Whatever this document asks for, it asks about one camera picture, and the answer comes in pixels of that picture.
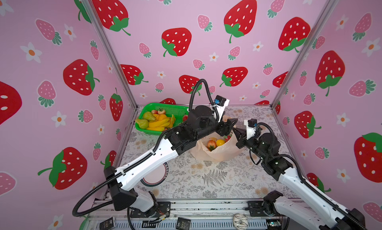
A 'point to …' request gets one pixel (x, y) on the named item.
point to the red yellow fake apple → (211, 145)
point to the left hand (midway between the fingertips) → (232, 115)
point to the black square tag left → (108, 224)
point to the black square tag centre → (183, 224)
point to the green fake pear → (148, 116)
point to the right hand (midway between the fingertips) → (233, 128)
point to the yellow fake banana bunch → (162, 123)
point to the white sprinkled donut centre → (240, 221)
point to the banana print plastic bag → (228, 151)
